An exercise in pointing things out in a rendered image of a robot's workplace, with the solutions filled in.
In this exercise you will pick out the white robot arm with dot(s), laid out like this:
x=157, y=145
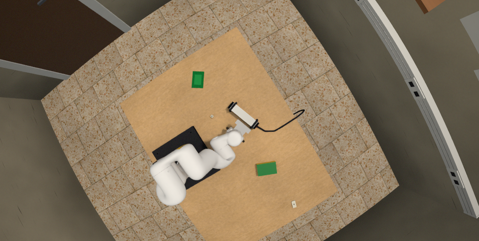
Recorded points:
x=170, y=187

